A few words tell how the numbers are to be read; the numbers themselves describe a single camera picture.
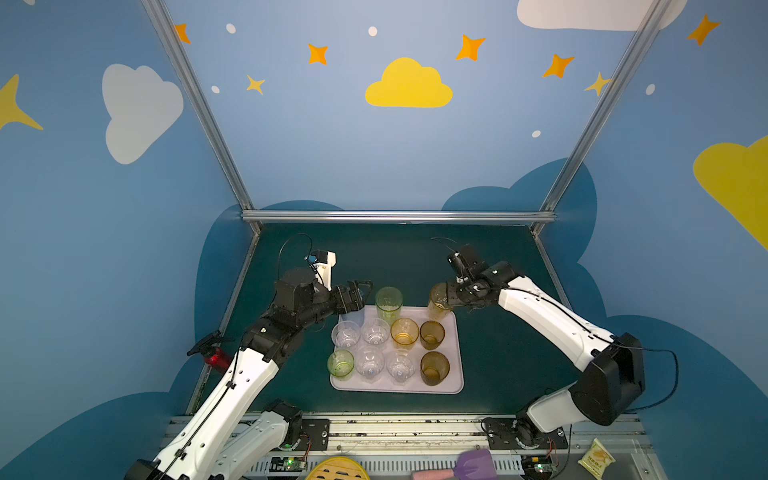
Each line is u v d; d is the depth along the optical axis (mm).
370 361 843
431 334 896
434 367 837
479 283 584
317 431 750
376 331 861
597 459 705
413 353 883
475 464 704
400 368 849
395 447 733
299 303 539
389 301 899
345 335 845
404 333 906
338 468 676
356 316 928
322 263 627
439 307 922
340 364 857
